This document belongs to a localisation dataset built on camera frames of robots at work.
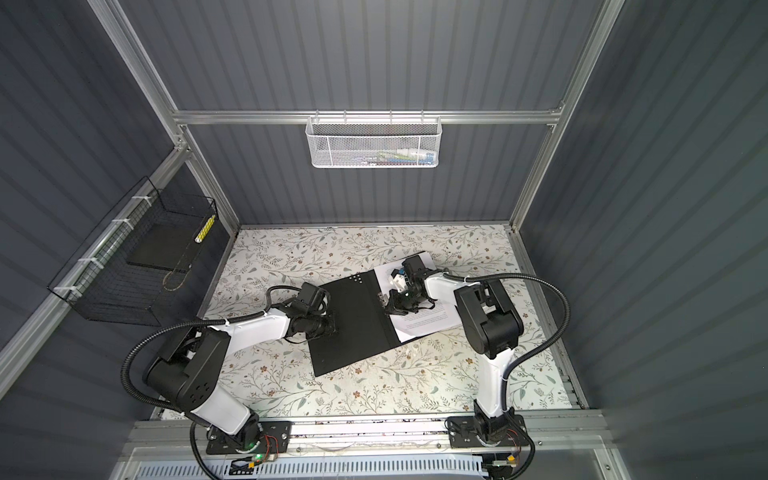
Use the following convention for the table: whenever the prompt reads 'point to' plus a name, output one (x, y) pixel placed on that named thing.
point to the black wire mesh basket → (101, 286)
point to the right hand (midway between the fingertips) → (390, 315)
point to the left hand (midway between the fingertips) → (340, 333)
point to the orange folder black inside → (364, 328)
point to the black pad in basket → (167, 246)
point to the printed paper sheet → (424, 322)
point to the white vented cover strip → (453, 467)
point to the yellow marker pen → (204, 229)
